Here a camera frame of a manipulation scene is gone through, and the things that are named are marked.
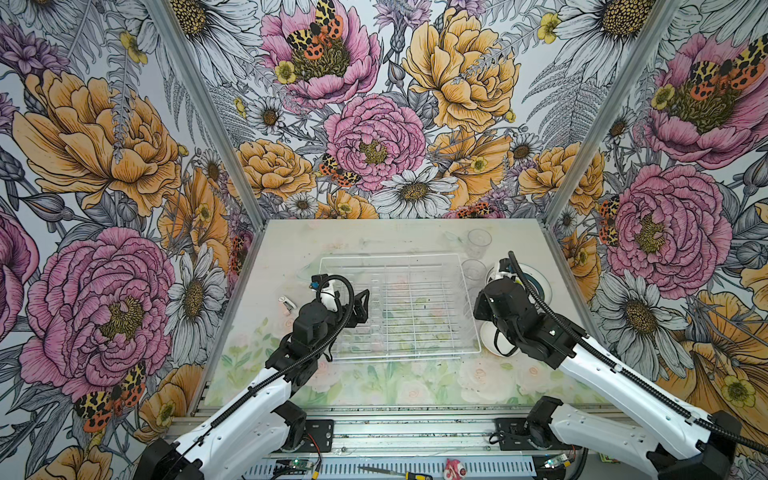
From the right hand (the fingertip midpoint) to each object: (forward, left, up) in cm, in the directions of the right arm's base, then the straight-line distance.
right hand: (482, 302), depth 76 cm
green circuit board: (-31, +47, -19) cm, 59 cm away
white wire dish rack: (+11, +14, -20) cm, 27 cm away
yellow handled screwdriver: (-33, +20, -19) cm, 43 cm away
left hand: (+4, +33, -3) cm, 33 cm away
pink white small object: (-33, +10, -15) cm, 37 cm away
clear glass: (+33, -9, -14) cm, 37 cm away
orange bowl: (-12, 0, +4) cm, 13 cm away
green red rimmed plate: (+17, -26, -17) cm, 35 cm away
